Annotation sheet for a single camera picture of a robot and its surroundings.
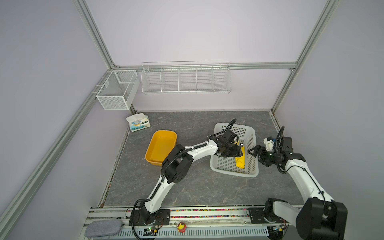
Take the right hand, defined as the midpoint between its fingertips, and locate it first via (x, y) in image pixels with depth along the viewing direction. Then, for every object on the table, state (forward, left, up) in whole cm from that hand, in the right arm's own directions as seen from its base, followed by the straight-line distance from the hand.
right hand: (253, 155), depth 84 cm
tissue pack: (+30, +75, -4) cm, 81 cm away
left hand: (+1, +6, -4) cm, 8 cm away
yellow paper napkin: (0, +6, -7) cm, 9 cm away
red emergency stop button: (-34, +39, -5) cm, 51 cm away
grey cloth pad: (-34, +77, -8) cm, 84 cm away
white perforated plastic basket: (+18, -1, -6) cm, 19 cm away
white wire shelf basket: (+54, +40, +16) cm, 70 cm away
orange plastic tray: (+14, +57, -9) cm, 59 cm away
